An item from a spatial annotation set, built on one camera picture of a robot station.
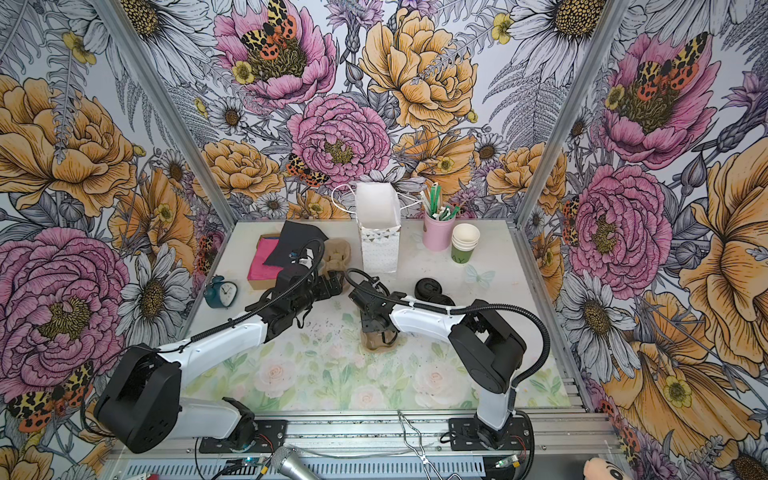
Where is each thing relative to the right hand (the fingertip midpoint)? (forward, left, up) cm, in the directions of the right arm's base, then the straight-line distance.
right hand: (376, 327), depth 90 cm
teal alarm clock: (+11, +48, +4) cm, 50 cm away
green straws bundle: (+39, -20, +13) cm, 46 cm away
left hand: (+9, +13, +10) cm, 19 cm away
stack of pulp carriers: (+29, +14, -1) cm, 32 cm away
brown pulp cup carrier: (-3, +1, -3) cm, 4 cm away
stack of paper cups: (+27, -30, +9) cm, 41 cm away
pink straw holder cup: (+34, -22, +4) cm, 40 cm away
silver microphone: (-33, +19, 0) cm, 38 cm away
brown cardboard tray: (+18, +38, -2) cm, 42 cm away
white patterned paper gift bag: (+36, -1, +7) cm, 37 cm away
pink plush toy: (-35, -47, +3) cm, 59 cm away
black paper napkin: (+34, +29, 0) cm, 45 cm away
